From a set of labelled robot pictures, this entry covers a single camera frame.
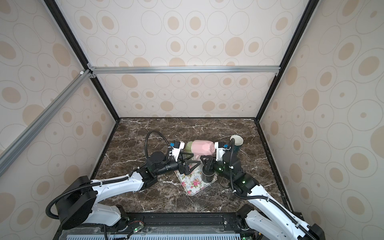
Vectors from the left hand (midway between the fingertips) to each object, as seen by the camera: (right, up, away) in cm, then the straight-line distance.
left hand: (199, 161), depth 69 cm
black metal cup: (+5, -9, +12) cm, 16 cm away
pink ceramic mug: (+1, +6, +2) cm, 7 cm away
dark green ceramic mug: (+27, +7, +30) cm, 41 cm away
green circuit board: (-29, -33, +2) cm, 44 cm away
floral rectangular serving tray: (-3, -16, +19) cm, 25 cm away
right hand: (+1, +1, +4) cm, 5 cm away
